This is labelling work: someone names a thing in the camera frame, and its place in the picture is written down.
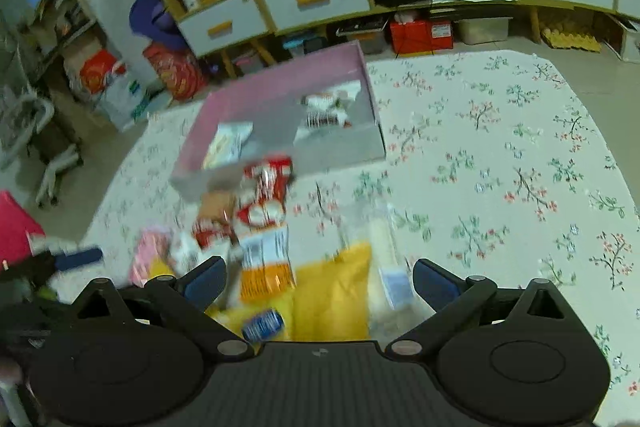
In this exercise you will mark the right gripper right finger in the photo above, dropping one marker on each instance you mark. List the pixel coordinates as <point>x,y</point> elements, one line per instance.
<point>456,302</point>

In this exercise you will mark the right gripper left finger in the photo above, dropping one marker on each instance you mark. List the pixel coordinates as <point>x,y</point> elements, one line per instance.
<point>183,302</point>

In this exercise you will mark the clear cracker sleeve pack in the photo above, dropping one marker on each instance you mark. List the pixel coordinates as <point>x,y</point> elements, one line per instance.
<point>394,307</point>

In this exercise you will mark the pink floral candy packet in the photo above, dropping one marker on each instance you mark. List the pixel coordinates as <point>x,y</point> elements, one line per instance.
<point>151,256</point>

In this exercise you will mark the yellow blue biscuit packet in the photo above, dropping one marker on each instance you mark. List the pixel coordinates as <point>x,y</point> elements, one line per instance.
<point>263,326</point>

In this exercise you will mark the orange white snack packet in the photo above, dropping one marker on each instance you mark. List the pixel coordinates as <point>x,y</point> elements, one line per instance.
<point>266,268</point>

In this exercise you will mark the large yellow snack bag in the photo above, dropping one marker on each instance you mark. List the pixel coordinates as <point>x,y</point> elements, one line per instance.
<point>329,302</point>

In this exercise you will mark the red white snack packet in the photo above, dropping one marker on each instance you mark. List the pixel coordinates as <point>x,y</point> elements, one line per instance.
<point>266,181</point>

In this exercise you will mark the floral white mat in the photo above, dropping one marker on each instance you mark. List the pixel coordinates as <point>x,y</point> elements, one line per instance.
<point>493,166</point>

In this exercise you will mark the pale yellow white packet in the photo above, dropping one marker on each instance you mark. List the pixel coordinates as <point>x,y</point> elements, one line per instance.
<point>226,147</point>

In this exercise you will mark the pink cardboard box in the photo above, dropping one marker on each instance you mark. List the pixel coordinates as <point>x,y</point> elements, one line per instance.
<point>275,102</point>

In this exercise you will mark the red printed gift bag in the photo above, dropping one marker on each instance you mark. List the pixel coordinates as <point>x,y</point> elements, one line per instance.
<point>179,71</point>

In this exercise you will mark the white black snack packet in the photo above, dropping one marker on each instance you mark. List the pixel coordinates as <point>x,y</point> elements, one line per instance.
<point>327,109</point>

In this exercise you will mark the white rice sack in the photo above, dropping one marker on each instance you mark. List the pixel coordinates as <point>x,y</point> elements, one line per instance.
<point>107,87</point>

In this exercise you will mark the red cardboard box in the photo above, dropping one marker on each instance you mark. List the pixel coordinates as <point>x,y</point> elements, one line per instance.
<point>421,36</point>

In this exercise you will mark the yellow egg tray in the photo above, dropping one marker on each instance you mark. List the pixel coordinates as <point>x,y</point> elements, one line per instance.
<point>567,35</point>

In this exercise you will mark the purple plush toy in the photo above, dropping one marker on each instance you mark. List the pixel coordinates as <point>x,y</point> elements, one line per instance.
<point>151,19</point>

